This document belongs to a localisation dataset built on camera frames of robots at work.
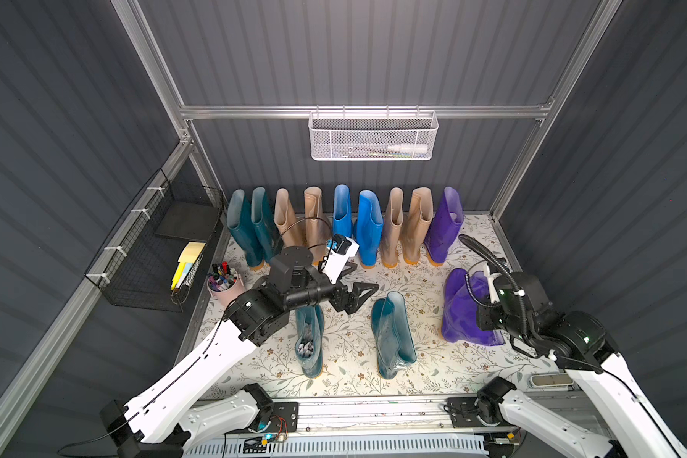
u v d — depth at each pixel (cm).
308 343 64
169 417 38
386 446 77
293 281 46
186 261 72
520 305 45
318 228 87
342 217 84
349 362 83
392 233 86
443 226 88
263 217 84
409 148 93
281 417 73
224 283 85
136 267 70
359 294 54
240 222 83
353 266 64
